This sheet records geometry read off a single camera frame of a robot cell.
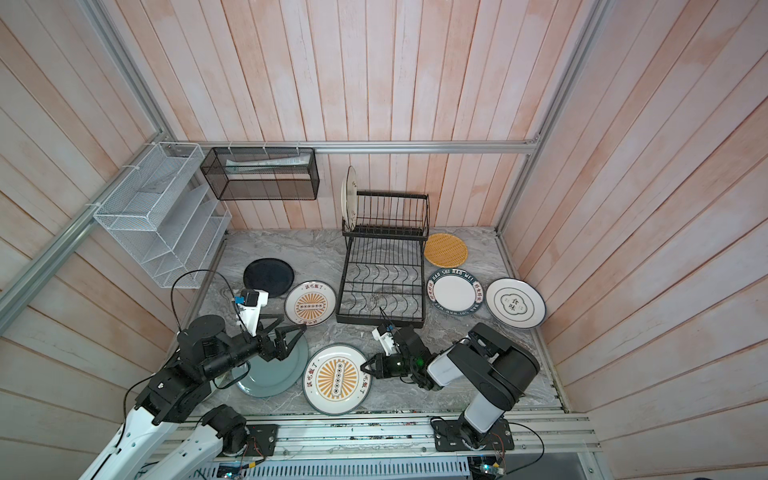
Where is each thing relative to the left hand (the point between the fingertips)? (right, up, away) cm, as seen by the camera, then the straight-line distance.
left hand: (294, 329), depth 68 cm
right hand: (+15, -16, +18) cm, 28 cm away
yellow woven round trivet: (+46, +20, +47) cm, 68 cm away
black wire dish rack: (+21, +11, +38) cm, 45 cm away
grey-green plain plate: (-9, -16, +12) cm, 22 cm away
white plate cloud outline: (+65, +1, +30) cm, 72 cm away
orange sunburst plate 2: (+7, -18, +15) cm, 24 cm away
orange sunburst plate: (-3, +2, +31) cm, 31 cm away
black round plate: (-19, +10, +37) cm, 42 cm away
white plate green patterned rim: (+46, +5, +34) cm, 58 cm away
